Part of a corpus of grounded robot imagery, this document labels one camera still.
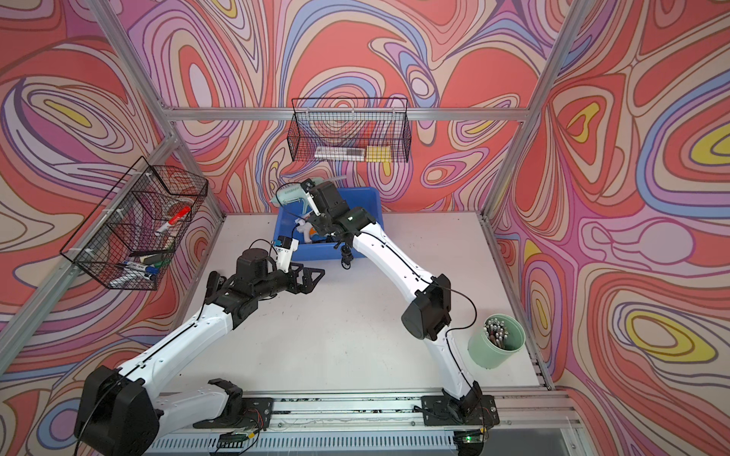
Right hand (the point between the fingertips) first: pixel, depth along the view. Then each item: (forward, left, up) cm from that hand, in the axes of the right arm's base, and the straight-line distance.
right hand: (326, 218), depth 84 cm
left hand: (-15, +3, -6) cm, 16 cm away
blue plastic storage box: (+11, +6, -23) cm, 26 cm away
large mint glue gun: (+3, +8, +8) cm, 11 cm away
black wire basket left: (-11, +51, +5) cm, 52 cm away
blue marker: (-19, +43, +4) cm, 48 cm away
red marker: (-4, +40, +6) cm, 41 cm away
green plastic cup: (-34, -44, -10) cm, 57 cm away
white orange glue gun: (+15, +12, -19) cm, 27 cm away
